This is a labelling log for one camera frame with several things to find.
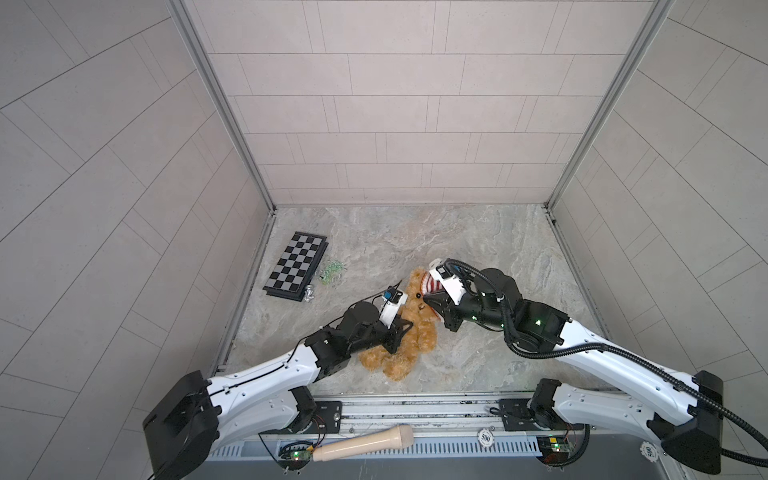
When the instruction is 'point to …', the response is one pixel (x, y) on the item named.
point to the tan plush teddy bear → (418, 340)
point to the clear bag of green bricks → (330, 271)
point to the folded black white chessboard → (297, 266)
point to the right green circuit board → (555, 450)
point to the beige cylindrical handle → (383, 440)
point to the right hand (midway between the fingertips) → (423, 304)
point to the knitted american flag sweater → (429, 284)
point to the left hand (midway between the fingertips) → (419, 324)
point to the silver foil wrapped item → (308, 293)
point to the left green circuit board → (295, 458)
